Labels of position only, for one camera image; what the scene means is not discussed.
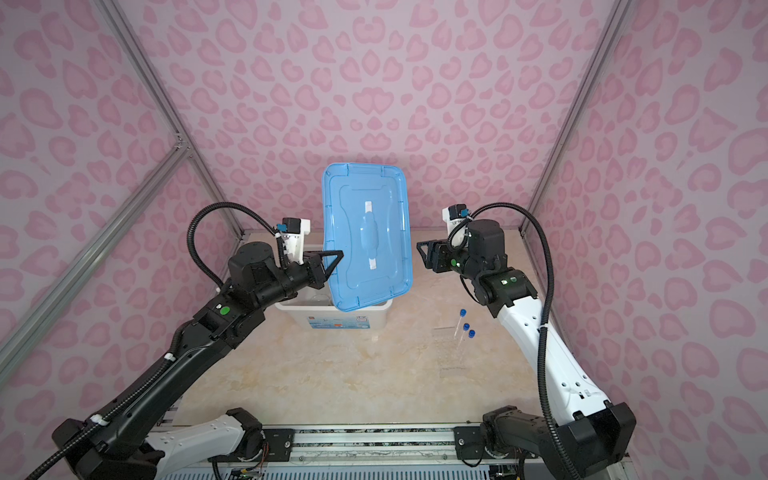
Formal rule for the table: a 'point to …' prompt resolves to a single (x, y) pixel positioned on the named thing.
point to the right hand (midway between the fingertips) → (429, 241)
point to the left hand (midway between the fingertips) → (342, 248)
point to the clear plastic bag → (453, 353)
